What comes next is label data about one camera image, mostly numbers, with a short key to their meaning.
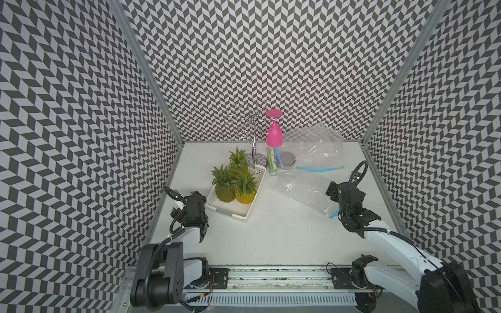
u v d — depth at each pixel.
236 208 0.91
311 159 1.06
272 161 1.02
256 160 1.05
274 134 0.91
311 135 1.18
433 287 0.39
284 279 0.75
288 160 1.03
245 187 0.77
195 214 0.67
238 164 0.88
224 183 0.81
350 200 0.62
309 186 1.03
